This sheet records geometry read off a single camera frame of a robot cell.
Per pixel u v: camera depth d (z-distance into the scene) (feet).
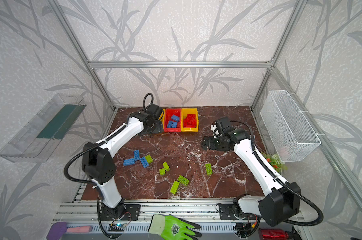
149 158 2.99
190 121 3.53
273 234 2.18
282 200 1.24
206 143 2.30
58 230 2.27
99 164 1.55
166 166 2.86
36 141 2.11
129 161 2.91
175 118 3.64
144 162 2.97
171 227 2.26
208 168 2.84
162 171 2.83
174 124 3.55
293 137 1.99
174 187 2.64
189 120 3.55
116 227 2.35
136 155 3.01
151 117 2.24
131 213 2.39
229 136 1.78
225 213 2.39
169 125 3.53
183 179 2.82
